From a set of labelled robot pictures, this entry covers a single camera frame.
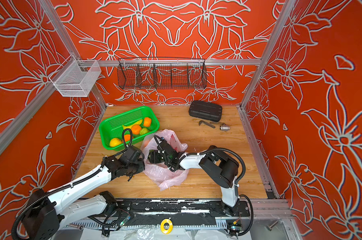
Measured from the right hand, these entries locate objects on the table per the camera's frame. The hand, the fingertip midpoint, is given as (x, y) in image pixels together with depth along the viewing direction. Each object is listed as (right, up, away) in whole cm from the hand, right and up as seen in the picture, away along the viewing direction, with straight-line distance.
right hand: (147, 155), depth 86 cm
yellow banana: (-17, +16, +17) cm, 29 cm away
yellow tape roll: (+14, -27, -17) cm, 35 cm away
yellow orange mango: (-22, +7, +5) cm, 23 cm away
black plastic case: (+37, +28, +21) cm, 51 cm away
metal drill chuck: (+50, +15, +16) cm, 55 cm away
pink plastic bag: (+8, -8, -6) cm, 13 cm away
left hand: (0, -4, -4) cm, 6 cm away
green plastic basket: (-29, +16, +18) cm, 38 cm away
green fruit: (-6, +14, +11) cm, 18 cm away
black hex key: (+38, +18, +21) cm, 48 cm away
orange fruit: (-4, +20, +17) cm, 26 cm away
